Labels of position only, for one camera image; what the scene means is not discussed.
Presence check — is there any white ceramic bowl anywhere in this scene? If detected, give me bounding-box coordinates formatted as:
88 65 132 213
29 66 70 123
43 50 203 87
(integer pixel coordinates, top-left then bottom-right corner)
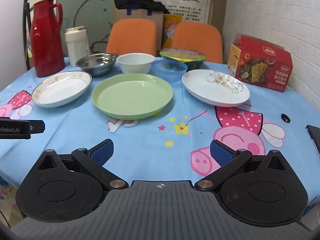
116 53 155 75

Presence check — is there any calligraphy wall poster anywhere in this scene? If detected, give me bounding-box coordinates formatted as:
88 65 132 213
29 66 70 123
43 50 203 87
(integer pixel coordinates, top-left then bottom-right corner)
115 0 212 26

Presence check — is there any white gold-rimmed plate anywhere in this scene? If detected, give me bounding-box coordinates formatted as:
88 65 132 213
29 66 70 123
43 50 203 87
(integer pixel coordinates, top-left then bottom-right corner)
30 71 92 108

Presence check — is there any red thermos jug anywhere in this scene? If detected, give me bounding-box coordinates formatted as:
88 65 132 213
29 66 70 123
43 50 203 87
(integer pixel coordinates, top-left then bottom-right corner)
29 0 66 78

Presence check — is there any black phone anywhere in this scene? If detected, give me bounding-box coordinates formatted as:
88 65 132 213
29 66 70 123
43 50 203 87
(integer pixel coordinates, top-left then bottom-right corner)
306 124 320 157

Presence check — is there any green instant noodle bowl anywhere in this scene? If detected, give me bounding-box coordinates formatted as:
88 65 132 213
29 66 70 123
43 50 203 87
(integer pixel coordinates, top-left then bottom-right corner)
159 47 207 72

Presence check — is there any stainless steel bowl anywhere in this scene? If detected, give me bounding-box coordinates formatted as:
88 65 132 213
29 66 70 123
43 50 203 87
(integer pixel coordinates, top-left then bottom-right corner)
75 53 119 77

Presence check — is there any white floral print plate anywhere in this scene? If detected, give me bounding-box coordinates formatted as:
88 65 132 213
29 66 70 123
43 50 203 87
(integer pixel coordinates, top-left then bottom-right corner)
181 69 251 107

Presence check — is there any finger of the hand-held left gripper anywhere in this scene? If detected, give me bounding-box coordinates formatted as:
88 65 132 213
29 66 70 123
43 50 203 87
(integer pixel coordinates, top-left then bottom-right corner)
30 120 46 135

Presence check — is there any black cloth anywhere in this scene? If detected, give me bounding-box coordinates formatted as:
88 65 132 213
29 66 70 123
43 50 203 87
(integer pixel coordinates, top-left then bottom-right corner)
114 0 171 15

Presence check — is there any blue cartoon printed tablecloth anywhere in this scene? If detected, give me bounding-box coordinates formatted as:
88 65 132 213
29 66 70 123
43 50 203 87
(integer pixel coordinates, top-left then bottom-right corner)
0 55 320 228

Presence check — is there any glass door with cat drawing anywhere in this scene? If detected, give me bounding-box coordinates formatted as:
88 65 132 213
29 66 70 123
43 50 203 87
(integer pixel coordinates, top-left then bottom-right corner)
56 0 121 58

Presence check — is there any red cracker box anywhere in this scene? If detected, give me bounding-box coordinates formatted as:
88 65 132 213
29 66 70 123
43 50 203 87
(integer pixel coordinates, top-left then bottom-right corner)
227 35 293 93

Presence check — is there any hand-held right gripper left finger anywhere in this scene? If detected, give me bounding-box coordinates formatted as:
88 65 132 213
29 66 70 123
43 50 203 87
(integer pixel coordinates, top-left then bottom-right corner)
37 139 129 191

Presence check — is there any yellow snack bag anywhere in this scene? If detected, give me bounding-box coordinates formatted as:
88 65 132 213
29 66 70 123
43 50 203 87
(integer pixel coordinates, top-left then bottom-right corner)
162 14 183 50

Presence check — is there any white travel tumbler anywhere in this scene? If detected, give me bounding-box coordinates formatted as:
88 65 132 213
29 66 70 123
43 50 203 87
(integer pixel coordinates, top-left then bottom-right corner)
64 26 90 67

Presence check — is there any brown cardboard bag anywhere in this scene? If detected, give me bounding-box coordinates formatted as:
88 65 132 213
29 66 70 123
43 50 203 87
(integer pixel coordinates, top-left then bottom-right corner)
114 7 165 51

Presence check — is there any orange chair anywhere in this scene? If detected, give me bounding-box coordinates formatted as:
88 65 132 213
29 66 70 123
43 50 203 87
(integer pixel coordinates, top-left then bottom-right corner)
105 19 157 57
171 21 223 64

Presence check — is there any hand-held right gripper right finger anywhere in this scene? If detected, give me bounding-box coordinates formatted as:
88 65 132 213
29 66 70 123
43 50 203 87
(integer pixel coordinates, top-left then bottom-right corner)
195 139 288 191

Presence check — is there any green plastic plate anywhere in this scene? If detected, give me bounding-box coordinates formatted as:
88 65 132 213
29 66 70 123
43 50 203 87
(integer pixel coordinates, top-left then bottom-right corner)
91 73 174 120

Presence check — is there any blue plastic bowl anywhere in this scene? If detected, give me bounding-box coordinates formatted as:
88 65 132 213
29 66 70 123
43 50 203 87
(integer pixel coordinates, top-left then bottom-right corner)
151 59 188 82

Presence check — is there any black metal pole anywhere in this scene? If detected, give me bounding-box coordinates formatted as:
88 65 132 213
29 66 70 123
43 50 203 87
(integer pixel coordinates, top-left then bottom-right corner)
22 0 33 71

